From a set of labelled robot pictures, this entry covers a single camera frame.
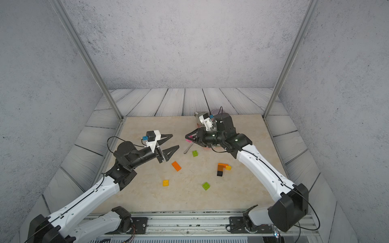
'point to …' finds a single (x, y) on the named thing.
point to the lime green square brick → (195, 153)
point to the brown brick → (220, 168)
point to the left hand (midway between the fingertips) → (176, 142)
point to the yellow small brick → (166, 183)
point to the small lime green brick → (206, 186)
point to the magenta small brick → (190, 141)
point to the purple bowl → (217, 111)
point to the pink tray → (207, 148)
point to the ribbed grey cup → (197, 115)
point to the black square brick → (220, 173)
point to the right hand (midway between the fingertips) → (187, 138)
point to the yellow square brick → (228, 168)
